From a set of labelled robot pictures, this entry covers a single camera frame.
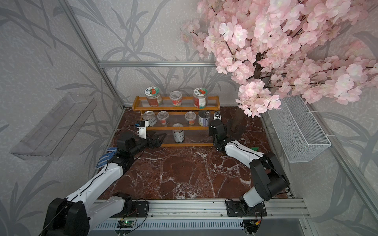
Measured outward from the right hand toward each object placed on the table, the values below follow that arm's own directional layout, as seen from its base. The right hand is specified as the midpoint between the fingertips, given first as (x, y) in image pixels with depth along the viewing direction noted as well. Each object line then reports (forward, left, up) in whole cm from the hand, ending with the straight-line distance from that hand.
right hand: (217, 121), depth 91 cm
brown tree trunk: (+4, -15, -7) cm, 17 cm away
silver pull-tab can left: (0, +40, +6) cm, 41 cm away
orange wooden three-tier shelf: (-1, +21, +2) cm, 21 cm away
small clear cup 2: (0, +16, +5) cm, 17 cm away
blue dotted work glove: (-18, +72, -15) cm, 76 cm away
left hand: (-12, +32, +5) cm, 35 cm away
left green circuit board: (-51, +48, -16) cm, 71 cm away
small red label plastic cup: (+3, +23, +18) cm, 30 cm away
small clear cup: (0, +33, +6) cm, 33 cm away
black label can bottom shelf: (-6, +24, -5) cm, 26 cm away
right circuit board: (-51, -14, -19) cm, 56 cm away
